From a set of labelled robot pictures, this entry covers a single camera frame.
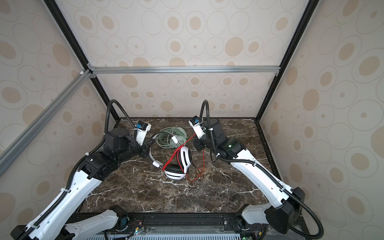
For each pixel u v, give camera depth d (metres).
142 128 0.56
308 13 0.70
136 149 0.56
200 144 0.63
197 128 0.61
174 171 0.60
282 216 0.37
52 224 0.37
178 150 0.62
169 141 0.98
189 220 0.76
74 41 0.78
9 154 0.51
